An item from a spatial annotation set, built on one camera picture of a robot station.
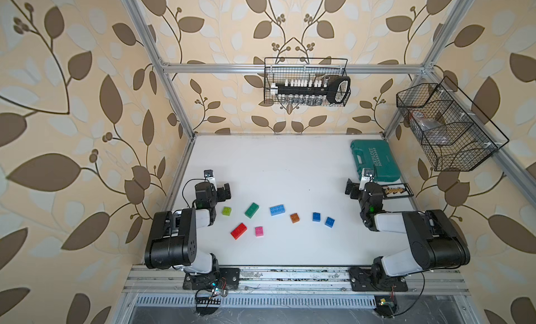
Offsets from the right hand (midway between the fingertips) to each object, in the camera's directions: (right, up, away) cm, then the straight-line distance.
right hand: (360, 181), depth 93 cm
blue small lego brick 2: (-16, -16, -7) cm, 24 cm away
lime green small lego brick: (-60, -13, -3) cm, 62 cm away
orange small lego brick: (-31, -15, -5) cm, 34 cm away
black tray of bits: (+19, -4, +2) cm, 20 cm away
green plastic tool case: (+13, +12, +12) cm, 21 cm away
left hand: (-65, -1, +1) cm, 65 cm away
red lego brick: (-54, -20, -9) cm, 58 cm away
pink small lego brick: (-46, -19, -9) cm, 50 cm away
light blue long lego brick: (-38, -13, -2) cm, 40 cm away
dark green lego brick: (-49, -13, -3) cm, 51 cm away
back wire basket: (-11, +34, -4) cm, 36 cm away
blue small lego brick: (-21, -15, -5) cm, 26 cm away
